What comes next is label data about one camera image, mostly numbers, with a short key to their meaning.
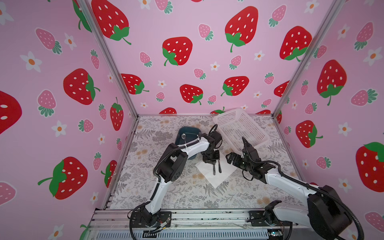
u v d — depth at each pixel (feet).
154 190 1.94
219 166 3.04
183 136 3.48
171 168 1.81
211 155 2.70
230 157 2.62
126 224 2.38
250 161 2.17
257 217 2.44
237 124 3.76
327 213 1.34
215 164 3.03
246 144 2.57
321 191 1.44
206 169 2.95
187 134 3.50
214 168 2.97
